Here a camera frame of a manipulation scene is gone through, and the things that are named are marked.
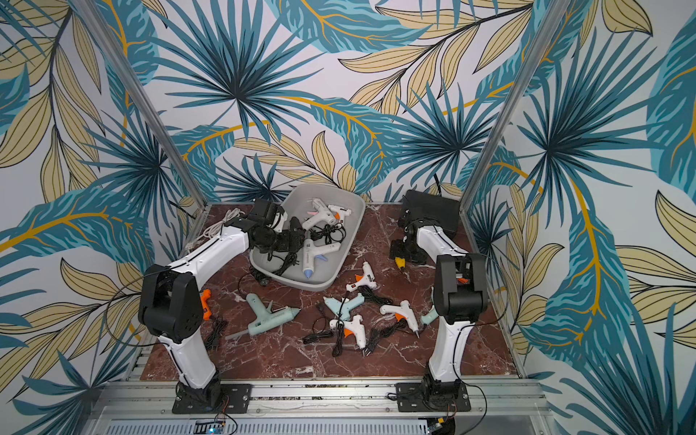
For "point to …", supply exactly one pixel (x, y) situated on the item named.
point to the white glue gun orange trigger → (351, 328)
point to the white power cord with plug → (214, 229)
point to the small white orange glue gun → (340, 213)
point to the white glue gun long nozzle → (401, 313)
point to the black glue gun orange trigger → (294, 236)
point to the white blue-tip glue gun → (310, 249)
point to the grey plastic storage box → (315, 229)
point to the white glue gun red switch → (368, 278)
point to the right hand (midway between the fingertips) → (405, 256)
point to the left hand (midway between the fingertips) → (290, 247)
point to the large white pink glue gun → (325, 215)
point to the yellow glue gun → (401, 262)
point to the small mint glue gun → (342, 308)
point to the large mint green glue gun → (265, 318)
